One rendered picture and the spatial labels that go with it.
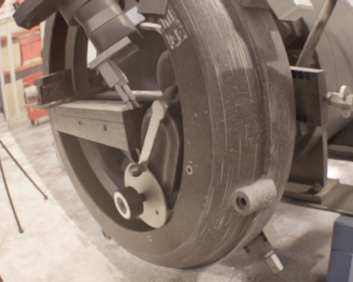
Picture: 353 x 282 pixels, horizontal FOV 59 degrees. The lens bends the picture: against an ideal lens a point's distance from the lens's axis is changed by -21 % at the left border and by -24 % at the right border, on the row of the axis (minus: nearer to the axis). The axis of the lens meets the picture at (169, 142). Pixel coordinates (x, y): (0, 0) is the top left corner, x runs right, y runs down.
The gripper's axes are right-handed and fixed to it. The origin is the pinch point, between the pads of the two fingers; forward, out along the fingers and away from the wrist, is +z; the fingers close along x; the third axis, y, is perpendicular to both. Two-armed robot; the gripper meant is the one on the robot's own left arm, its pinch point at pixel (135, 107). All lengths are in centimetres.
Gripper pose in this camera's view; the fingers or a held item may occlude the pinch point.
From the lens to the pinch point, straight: 39.6
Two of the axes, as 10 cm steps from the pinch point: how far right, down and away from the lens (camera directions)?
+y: 8.3, -5.5, -1.0
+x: 0.4, -1.2, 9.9
